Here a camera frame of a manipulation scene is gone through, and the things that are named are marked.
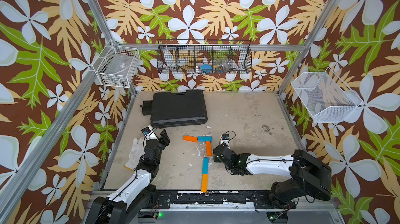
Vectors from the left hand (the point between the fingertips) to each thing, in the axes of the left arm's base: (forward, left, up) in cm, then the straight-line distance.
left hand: (161, 130), depth 86 cm
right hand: (-8, -29, -9) cm, 32 cm away
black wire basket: (+43, -24, +19) cm, 53 cm away
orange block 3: (-25, -24, -12) cm, 37 cm away
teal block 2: (-15, -25, -14) cm, 32 cm away
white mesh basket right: (+10, -88, +16) cm, 90 cm away
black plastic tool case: (+19, 0, -5) cm, 19 cm away
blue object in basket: (+34, -25, +16) cm, 45 cm away
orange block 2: (-6, -27, -11) cm, 30 cm away
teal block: (+2, -24, -14) cm, 27 cm away
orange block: (+1, -16, -12) cm, 20 cm away
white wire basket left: (+28, +25, +22) cm, 44 cm away
